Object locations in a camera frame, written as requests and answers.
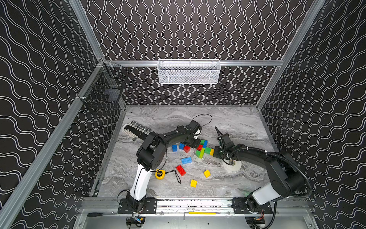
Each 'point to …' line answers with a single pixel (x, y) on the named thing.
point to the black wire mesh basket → (102, 89)
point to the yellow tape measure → (160, 174)
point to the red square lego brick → (187, 149)
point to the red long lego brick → (181, 171)
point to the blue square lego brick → (181, 146)
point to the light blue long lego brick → (186, 160)
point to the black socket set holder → (135, 130)
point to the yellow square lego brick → (211, 152)
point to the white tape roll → (235, 168)
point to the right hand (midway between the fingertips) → (215, 153)
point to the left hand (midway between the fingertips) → (201, 148)
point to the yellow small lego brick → (207, 173)
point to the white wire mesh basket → (188, 71)
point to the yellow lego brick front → (193, 183)
